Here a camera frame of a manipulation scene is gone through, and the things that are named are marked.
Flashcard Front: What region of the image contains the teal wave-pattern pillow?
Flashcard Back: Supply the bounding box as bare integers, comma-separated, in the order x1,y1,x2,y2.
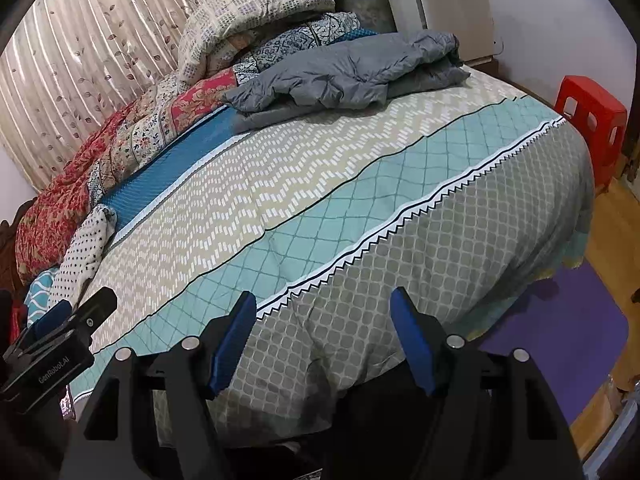
25,266,58,326

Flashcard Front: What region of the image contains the dark wooden headboard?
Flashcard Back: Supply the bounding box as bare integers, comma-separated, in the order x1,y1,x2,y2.
0,200,35,301

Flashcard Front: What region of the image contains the white dotted pillow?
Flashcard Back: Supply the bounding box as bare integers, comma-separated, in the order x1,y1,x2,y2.
47,205,117,309

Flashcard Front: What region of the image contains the purple floor mat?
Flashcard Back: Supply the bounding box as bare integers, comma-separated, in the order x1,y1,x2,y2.
480,261,629,422

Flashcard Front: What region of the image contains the red floral patchwork quilt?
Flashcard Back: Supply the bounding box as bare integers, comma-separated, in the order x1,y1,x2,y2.
15,12,361,284

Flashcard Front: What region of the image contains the patterned teal grey bedspread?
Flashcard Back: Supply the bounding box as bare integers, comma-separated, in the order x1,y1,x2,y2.
70,72,593,443

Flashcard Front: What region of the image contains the beige leaf-print curtain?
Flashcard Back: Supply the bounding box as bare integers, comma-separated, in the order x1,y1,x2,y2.
1,0,205,191

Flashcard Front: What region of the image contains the cream checked folded quilt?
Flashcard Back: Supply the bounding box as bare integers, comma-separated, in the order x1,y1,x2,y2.
176,0,335,91

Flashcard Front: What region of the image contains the red plastic stool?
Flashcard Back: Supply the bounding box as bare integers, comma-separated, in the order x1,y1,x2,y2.
554,75,628,191

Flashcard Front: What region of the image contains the grey puffer jacket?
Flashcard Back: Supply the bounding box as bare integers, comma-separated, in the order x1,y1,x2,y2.
224,29,470,134

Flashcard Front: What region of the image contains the white standing air conditioner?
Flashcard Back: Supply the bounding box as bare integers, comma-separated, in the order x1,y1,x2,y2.
388,0,494,62

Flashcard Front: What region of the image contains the translucent storage bin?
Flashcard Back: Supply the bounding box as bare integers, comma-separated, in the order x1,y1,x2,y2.
335,0,397,34

